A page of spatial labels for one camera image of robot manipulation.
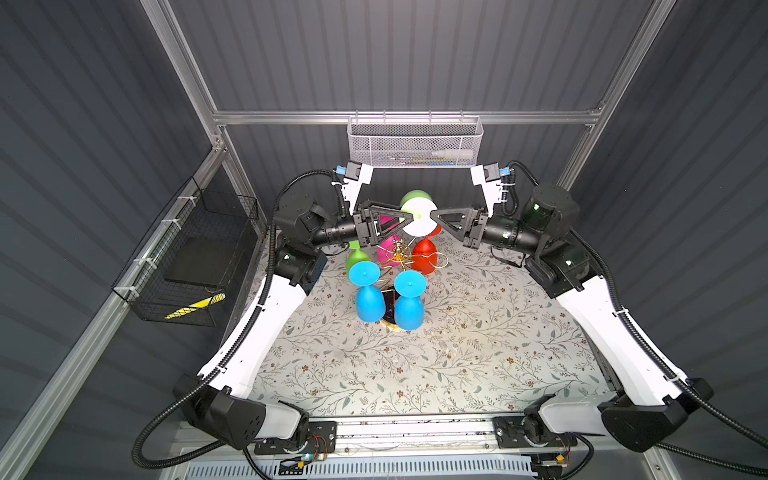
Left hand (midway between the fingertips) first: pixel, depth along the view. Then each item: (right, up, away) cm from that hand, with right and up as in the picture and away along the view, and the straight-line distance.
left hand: (412, 217), depth 54 cm
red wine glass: (+6, -7, +31) cm, 32 cm away
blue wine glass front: (0, -14, +14) cm, 20 cm away
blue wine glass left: (-9, -18, +21) cm, 29 cm away
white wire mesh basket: (+6, +41, +70) cm, 81 cm away
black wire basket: (-54, -11, +18) cm, 58 cm away
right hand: (+4, -1, +1) cm, 4 cm away
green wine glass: (-14, -7, +28) cm, 32 cm away
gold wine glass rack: (-2, -6, +20) cm, 21 cm away
